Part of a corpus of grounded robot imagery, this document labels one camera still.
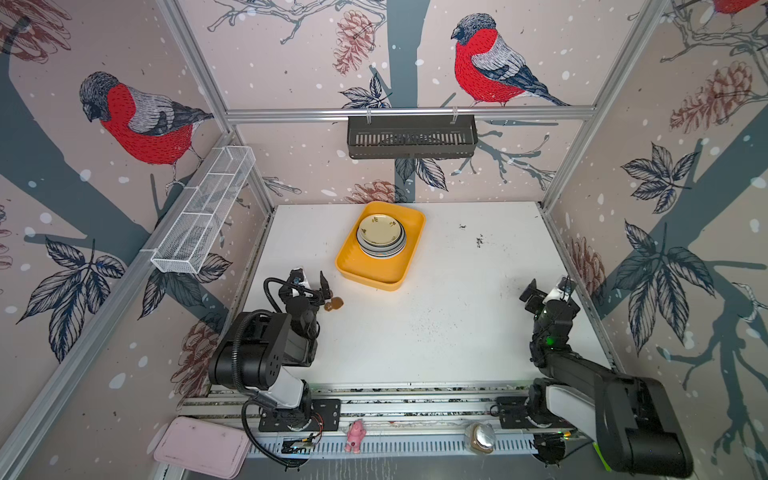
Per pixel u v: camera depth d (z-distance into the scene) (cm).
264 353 45
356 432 69
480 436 62
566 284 72
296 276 76
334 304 92
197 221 76
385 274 101
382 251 101
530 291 80
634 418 45
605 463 43
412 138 106
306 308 69
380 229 107
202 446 68
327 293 85
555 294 75
